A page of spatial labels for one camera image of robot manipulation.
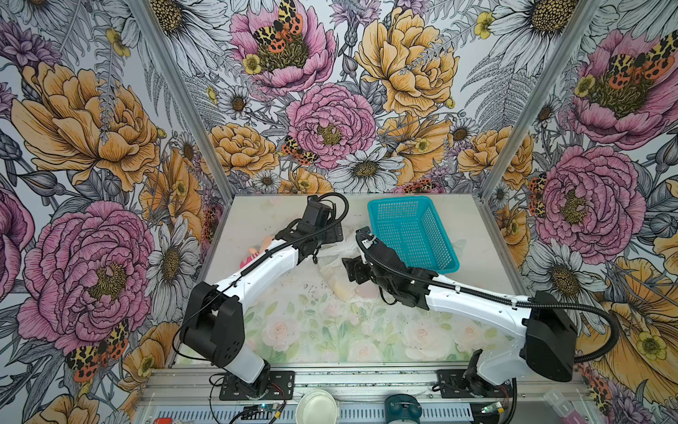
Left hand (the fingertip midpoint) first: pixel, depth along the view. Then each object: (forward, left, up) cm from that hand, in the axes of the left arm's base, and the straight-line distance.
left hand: (325, 235), depth 87 cm
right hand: (-11, -9, +1) cm, 14 cm away
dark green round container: (-46, -19, -8) cm, 50 cm away
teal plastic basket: (+17, -34, -17) cm, 42 cm away
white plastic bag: (-3, -1, -9) cm, 9 cm away
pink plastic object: (-46, -63, -15) cm, 80 cm away
